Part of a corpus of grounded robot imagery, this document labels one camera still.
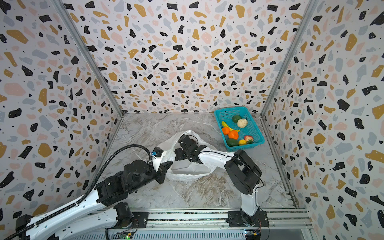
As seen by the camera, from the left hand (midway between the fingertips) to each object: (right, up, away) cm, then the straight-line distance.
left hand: (172, 162), depth 67 cm
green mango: (+34, +5, +32) cm, 47 cm away
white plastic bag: (+3, -9, +22) cm, 24 cm away
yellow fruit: (+41, +6, +33) cm, 53 cm away
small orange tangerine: (+30, +13, +38) cm, 51 cm away
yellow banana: (+30, +18, +45) cm, 58 cm away
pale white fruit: (+43, +19, +42) cm, 63 cm away
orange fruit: (+35, +11, +36) cm, 51 cm away
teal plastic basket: (+48, +14, +38) cm, 63 cm away
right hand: (-2, +2, +22) cm, 22 cm away
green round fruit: (+39, +23, +47) cm, 66 cm away
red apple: (+45, +8, +36) cm, 58 cm away
